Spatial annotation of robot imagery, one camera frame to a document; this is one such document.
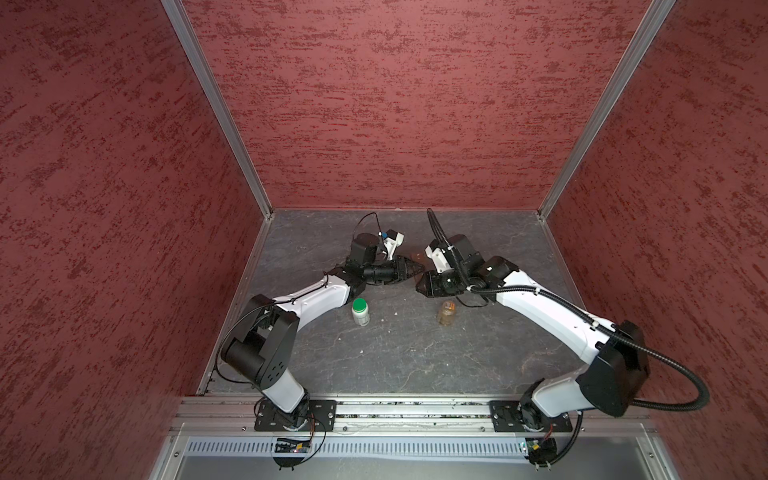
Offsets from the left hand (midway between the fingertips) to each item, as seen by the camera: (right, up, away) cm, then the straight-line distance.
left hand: (422, 275), depth 81 cm
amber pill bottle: (+8, -12, +5) cm, 16 cm away
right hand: (0, -5, -2) cm, 5 cm away
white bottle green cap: (-17, -11, +2) cm, 21 cm away
